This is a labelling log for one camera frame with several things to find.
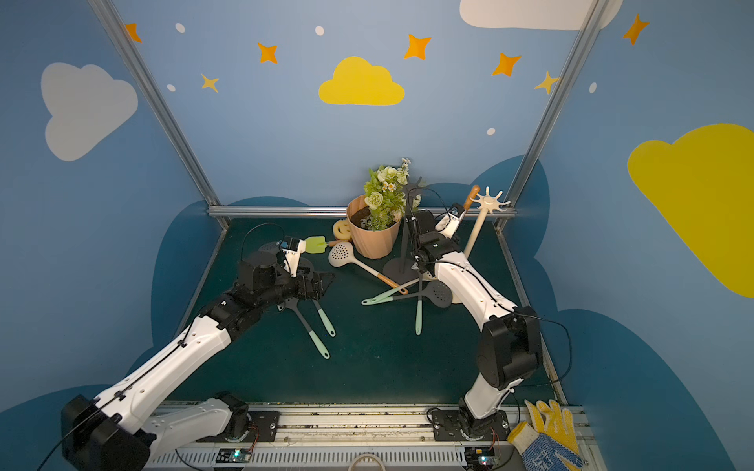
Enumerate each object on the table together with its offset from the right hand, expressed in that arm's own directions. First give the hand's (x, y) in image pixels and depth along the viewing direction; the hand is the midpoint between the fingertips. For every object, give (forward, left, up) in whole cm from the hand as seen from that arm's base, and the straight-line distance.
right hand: (454, 230), depth 85 cm
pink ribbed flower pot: (+6, +27, -14) cm, 31 cm away
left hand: (-18, +35, +1) cm, 39 cm away
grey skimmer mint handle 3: (-9, +2, -21) cm, 23 cm away
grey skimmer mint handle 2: (-12, +8, -23) cm, 28 cm away
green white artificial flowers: (+12, +21, +1) cm, 25 cm away
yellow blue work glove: (-49, -24, -24) cm, 60 cm away
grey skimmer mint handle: (-20, +38, -24) cm, 50 cm away
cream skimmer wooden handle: (+5, +36, -20) cm, 41 cm away
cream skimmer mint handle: (-12, +25, -24) cm, 37 cm away
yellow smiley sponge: (+18, +39, -22) cm, 48 cm away
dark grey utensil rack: (+1, +14, -24) cm, 27 cm away
